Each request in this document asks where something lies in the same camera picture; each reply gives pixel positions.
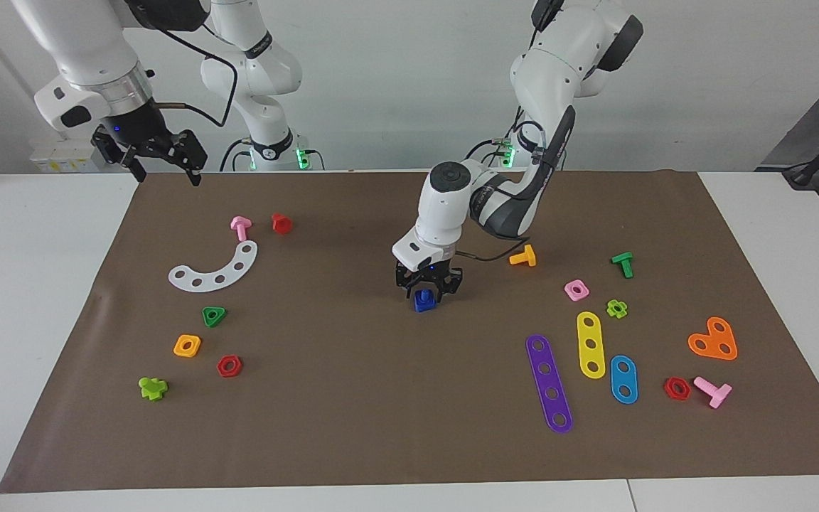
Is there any brown paper table mat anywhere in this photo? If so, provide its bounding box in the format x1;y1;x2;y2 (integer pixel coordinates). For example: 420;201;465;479
0;169;819;494

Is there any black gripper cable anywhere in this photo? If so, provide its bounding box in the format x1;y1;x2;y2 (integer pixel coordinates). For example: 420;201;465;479
148;25;240;130
454;236;532;264

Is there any black base cable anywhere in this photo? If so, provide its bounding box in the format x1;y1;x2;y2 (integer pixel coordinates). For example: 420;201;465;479
219;139;250;173
461;139;515;169

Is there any purple four-hole strip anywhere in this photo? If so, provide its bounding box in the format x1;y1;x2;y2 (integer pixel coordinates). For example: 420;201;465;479
525;334;574;434

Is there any black right base cable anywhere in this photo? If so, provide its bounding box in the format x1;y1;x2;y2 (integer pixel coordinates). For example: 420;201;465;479
219;139;250;173

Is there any blue two-hole strip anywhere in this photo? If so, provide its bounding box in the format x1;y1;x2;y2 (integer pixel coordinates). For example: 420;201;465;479
609;355;639;405

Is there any white curved five-hole plate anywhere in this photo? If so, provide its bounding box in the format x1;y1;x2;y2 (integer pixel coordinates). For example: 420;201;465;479
168;240;259;293

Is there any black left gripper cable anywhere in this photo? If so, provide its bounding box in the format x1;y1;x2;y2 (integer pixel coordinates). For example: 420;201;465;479
454;236;532;264

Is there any orange three-hole corner plate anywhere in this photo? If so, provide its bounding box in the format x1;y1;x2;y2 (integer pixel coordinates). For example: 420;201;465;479
687;316;739;361

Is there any black left base cable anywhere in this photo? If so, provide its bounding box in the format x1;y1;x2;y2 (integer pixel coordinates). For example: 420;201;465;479
461;139;515;169

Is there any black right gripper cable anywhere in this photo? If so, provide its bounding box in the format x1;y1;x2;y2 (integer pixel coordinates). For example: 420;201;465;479
148;25;240;130

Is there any yellow three-hole strip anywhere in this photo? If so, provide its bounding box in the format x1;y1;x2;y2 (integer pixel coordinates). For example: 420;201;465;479
577;311;606;380

